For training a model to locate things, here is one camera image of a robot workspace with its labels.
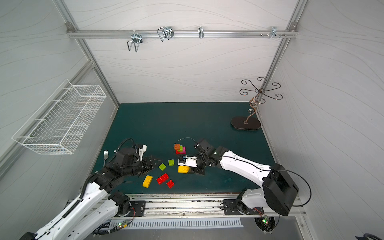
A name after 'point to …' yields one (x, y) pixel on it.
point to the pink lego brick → (184, 150)
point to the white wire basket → (58, 127)
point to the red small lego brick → (170, 184)
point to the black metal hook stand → (249, 123)
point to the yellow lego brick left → (147, 181)
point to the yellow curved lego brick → (183, 169)
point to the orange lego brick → (177, 147)
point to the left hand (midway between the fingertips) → (161, 166)
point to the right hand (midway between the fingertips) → (189, 166)
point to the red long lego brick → (162, 179)
